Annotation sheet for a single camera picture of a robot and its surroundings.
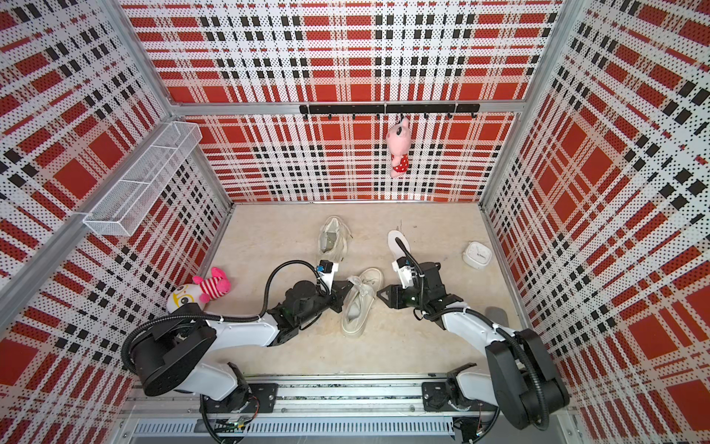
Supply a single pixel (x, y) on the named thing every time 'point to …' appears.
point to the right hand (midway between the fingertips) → (386, 293)
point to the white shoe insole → (395, 248)
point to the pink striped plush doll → (201, 291)
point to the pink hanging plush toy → (397, 140)
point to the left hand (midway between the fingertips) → (356, 282)
